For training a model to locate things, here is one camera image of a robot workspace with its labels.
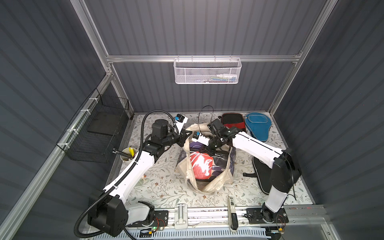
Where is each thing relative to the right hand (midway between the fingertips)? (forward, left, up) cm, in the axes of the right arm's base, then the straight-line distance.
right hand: (202, 148), depth 83 cm
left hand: (+2, +6, +12) cm, 14 cm away
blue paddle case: (+28, -43, -11) cm, 52 cm away
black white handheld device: (-32, -14, -10) cm, 36 cm away
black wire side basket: (-2, +55, +14) cm, 56 cm away
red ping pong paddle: (-8, 0, -4) cm, 9 cm away
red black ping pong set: (+33, -24, -12) cm, 42 cm away
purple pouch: (+3, +4, -2) cm, 5 cm away
